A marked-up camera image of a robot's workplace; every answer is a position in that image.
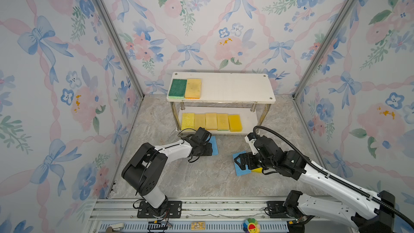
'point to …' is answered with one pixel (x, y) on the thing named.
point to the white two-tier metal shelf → (225, 102)
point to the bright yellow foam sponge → (258, 170)
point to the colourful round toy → (251, 226)
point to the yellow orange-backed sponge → (211, 120)
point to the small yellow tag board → (198, 226)
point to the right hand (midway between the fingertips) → (241, 157)
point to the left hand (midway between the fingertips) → (210, 149)
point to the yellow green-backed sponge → (222, 122)
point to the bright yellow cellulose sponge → (188, 121)
